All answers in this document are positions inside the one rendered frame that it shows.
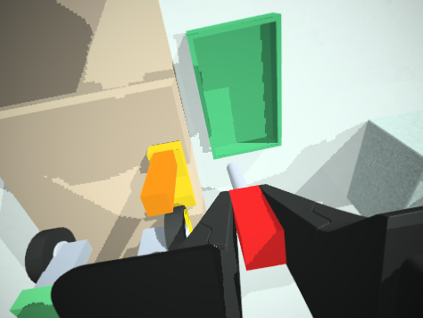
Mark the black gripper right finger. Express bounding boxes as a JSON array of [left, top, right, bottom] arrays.
[[259, 184, 423, 318]]

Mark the green wheeled trolley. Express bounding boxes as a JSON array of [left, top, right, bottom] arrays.
[[9, 205, 192, 318]]

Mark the tan sloped ramp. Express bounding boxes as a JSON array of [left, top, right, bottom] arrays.
[[0, 0, 207, 264]]

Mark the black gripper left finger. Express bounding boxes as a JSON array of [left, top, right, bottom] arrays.
[[50, 191, 243, 318]]

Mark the red-headed pin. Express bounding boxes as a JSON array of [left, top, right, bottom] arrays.
[[227, 163, 286, 271]]

